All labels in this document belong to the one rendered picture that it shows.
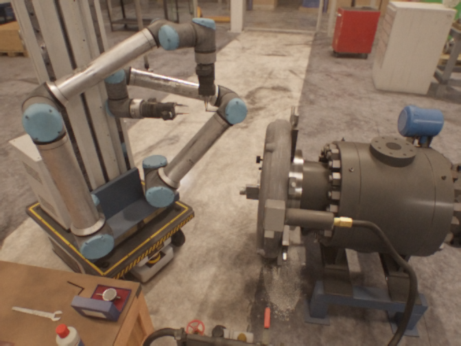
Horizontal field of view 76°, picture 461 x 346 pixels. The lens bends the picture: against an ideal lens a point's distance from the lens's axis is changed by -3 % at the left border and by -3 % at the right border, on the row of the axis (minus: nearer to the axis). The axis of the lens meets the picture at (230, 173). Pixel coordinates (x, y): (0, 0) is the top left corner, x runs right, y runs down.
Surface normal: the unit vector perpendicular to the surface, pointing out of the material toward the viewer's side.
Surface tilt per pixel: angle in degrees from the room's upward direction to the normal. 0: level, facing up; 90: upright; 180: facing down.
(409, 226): 76
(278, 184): 49
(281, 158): 33
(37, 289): 0
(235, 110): 85
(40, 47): 90
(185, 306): 0
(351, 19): 90
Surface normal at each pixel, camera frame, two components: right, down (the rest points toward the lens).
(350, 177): -0.09, -0.34
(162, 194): 0.21, 0.62
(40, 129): 0.51, 0.39
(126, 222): 0.00, -0.81
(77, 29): 0.80, 0.35
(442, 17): -0.26, 0.56
